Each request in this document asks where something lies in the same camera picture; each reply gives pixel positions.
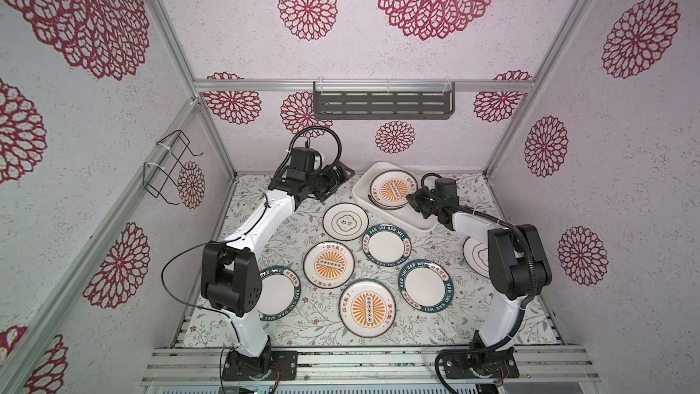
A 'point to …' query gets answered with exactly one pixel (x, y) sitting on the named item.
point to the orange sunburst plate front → (367, 308)
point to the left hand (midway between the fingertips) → (348, 180)
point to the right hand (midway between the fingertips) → (405, 189)
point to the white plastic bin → (408, 219)
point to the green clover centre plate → (345, 222)
